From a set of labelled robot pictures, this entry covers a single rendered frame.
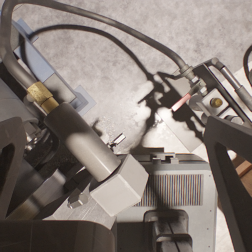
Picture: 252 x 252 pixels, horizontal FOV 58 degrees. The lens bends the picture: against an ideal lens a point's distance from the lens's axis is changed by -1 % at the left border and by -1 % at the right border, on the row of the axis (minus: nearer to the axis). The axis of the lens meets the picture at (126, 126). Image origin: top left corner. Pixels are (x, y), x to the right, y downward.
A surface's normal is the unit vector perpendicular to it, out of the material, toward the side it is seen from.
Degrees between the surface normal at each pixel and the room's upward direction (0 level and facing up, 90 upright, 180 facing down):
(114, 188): 22
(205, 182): 0
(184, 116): 0
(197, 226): 0
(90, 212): 55
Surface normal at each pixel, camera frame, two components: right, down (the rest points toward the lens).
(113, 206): -0.26, 0.34
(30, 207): 0.61, -0.45
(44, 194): 0.69, -0.54
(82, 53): 0.03, 0.10
